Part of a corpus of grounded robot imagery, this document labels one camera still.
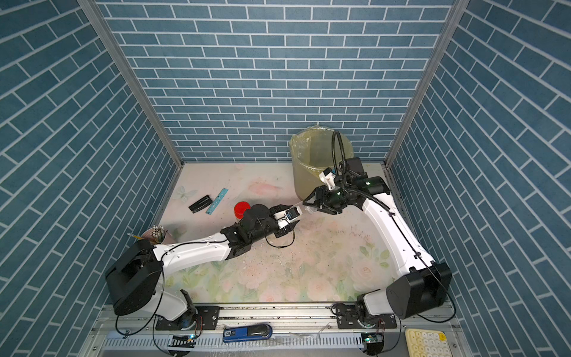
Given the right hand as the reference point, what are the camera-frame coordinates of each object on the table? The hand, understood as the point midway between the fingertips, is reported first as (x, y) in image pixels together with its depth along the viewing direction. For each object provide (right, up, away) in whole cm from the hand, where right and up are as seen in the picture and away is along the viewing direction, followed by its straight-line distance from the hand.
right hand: (311, 205), depth 73 cm
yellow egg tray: (+35, -42, -5) cm, 55 cm away
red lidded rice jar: (-28, -3, +18) cm, 33 cm away
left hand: (-4, -3, +6) cm, 8 cm away
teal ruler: (-44, -3, +31) cm, 54 cm away
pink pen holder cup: (-53, -10, +2) cm, 54 cm away
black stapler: (-50, -2, +28) cm, 57 cm away
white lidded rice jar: (-4, -1, -5) cm, 7 cm away
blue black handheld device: (-20, -38, -6) cm, 44 cm away
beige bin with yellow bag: (+2, +21, +23) cm, 31 cm away
